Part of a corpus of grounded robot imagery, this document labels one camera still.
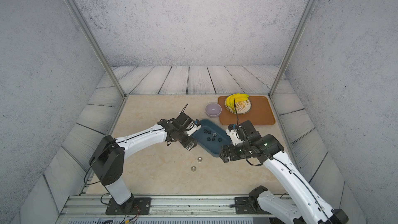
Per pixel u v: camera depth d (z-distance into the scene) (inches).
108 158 18.9
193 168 33.3
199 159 34.9
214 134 38.8
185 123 27.6
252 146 19.4
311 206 15.0
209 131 39.0
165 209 28.6
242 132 21.5
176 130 25.6
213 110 42.7
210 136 38.1
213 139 37.7
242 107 44.2
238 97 43.8
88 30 34.1
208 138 37.8
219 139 37.8
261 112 42.4
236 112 44.2
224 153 24.4
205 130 39.2
